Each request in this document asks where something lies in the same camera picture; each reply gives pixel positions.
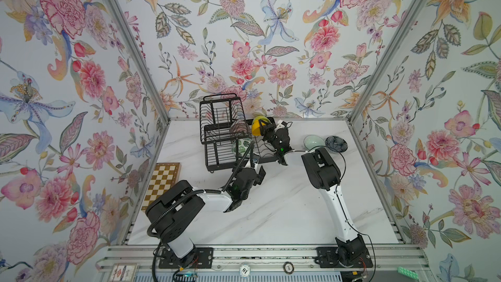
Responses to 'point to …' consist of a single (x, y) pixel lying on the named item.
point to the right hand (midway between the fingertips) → (257, 119)
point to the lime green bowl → (258, 118)
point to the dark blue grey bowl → (336, 143)
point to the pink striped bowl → (240, 127)
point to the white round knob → (244, 271)
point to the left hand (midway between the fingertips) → (255, 164)
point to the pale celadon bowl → (312, 140)
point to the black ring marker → (288, 267)
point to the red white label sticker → (124, 272)
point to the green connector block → (411, 273)
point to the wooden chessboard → (165, 175)
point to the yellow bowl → (256, 128)
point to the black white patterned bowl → (244, 135)
